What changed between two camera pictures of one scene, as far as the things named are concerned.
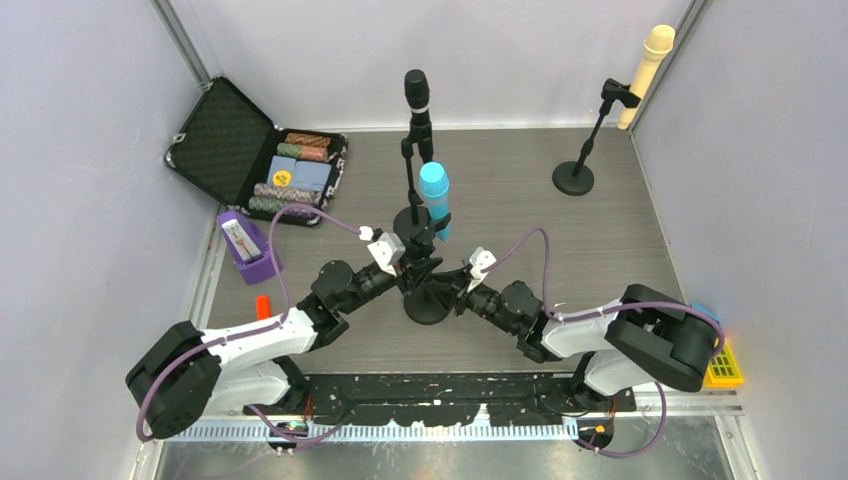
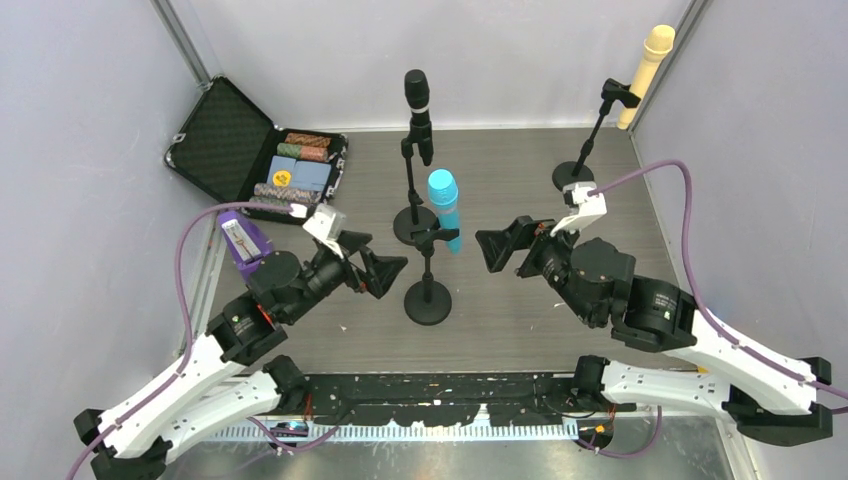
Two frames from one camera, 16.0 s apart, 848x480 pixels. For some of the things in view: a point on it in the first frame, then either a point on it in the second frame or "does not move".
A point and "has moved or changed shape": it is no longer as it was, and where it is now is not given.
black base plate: [441, 398] does not move
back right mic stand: [575, 178] does not move
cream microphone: [658, 44] does not move
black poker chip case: [231, 149] does not move
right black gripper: [454, 284] → [495, 244]
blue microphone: [434, 184] has moved or changed shape
